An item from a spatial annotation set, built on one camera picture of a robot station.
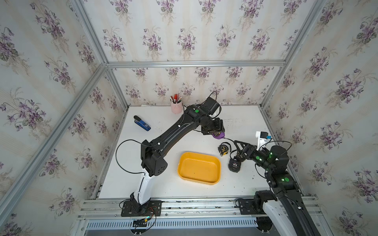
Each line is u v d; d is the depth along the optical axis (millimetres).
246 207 732
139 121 1071
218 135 748
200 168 859
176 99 1114
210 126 661
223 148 924
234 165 839
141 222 702
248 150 636
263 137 645
